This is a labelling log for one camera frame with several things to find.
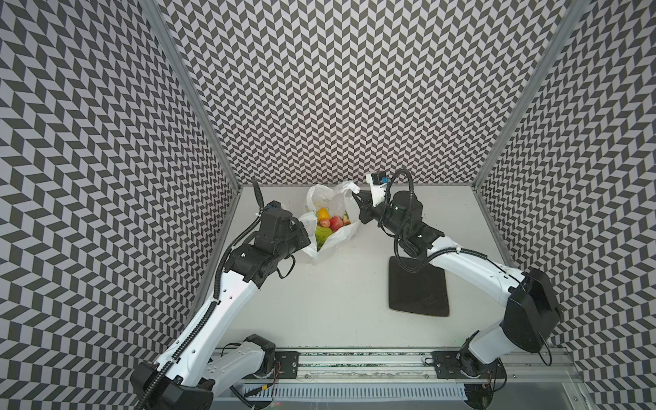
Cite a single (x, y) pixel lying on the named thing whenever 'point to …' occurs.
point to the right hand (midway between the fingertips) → (354, 195)
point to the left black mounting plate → (289, 364)
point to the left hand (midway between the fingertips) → (306, 233)
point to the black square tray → (421, 292)
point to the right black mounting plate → (460, 365)
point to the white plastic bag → (332, 214)
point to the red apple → (336, 223)
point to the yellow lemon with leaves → (323, 213)
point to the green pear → (321, 235)
